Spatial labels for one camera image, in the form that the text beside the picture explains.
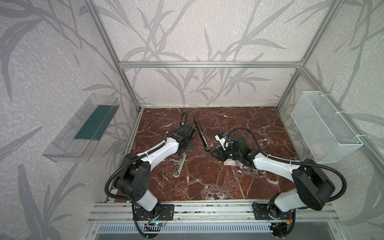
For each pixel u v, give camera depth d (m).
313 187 0.43
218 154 0.75
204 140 0.99
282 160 0.52
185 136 0.69
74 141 0.64
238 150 0.68
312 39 0.84
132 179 0.44
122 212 0.75
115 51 0.88
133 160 0.45
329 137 0.63
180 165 0.89
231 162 0.90
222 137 0.77
